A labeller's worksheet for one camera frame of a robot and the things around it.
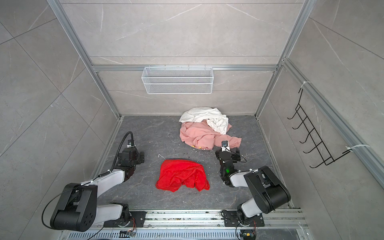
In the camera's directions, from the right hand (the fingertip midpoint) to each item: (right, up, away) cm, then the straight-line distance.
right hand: (229, 146), depth 92 cm
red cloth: (-33, -14, -9) cm, 37 cm away
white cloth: (-5, +17, +15) cm, 23 cm away
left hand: (-61, -2, -1) cm, 61 cm away
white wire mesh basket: (-35, +44, +9) cm, 57 cm away
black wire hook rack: (+33, +2, -28) cm, 43 cm away
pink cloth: (-19, +7, +7) cm, 21 cm away
